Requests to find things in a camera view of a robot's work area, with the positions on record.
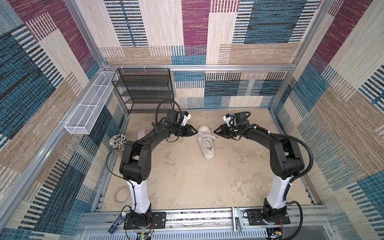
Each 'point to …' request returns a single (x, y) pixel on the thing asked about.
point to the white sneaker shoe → (207, 150)
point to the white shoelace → (206, 136)
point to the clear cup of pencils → (117, 142)
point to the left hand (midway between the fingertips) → (195, 130)
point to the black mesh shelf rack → (145, 90)
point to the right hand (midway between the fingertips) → (216, 133)
